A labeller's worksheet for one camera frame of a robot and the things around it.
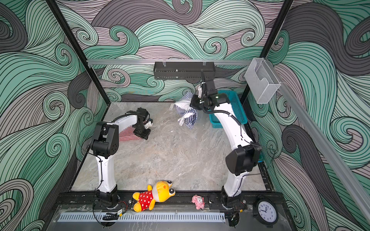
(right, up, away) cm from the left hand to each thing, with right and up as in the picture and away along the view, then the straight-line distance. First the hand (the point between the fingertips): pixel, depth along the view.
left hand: (145, 136), depth 99 cm
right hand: (+32, +22, -19) cm, 43 cm away
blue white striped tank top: (+26, +20, -17) cm, 37 cm away
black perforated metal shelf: (+27, +45, -4) cm, 53 cm away
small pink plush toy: (+35, -29, -29) cm, 53 cm away
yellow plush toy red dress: (+16, -23, -29) cm, 40 cm away
